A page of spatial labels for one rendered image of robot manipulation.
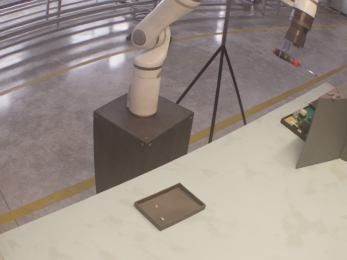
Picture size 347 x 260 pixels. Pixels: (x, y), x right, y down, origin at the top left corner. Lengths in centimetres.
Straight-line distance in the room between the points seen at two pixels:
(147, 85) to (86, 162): 127
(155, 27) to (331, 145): 60
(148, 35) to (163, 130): 31
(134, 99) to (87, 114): 163
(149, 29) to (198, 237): 62
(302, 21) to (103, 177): 92
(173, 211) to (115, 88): 250
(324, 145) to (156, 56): 59
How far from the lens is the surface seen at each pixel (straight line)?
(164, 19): 103
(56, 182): 223
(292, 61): 103
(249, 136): 96
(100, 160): 135
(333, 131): 92
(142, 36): 108
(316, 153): 92
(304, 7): 102
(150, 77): 115
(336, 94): 86
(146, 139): 114
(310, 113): 116
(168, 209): 71
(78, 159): 239
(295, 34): 101
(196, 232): 68
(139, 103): 120
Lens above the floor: 152
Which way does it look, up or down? 34 degrees down
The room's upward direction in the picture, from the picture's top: 8 degrees clockwise
